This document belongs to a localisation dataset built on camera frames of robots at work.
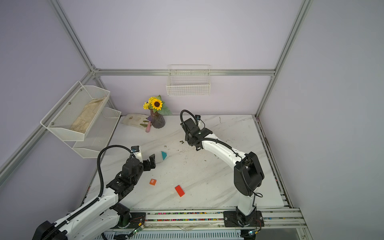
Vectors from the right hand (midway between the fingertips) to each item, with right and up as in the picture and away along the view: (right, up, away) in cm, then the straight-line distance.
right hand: (191, 133), depth 88 cm
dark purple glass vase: (-27, +10, +25) cm, 38 cm away
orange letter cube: (-23, -28, -2) cm, 36 cm away
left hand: (-26, -13, -4) cm, 29 cm away
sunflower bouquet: (-23, +19, +8) cm, 30 cm away
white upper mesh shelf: (-63, +10, -10) cm, 65 cm away
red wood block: (-6, -32, -5) cm, 33 cm away
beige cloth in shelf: (-56, +6, -12) cm, 58 cm away
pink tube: (-33, +4, +23) cm, 41 cm away
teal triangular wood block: (-19, -15, +10) cm, 26 cm away
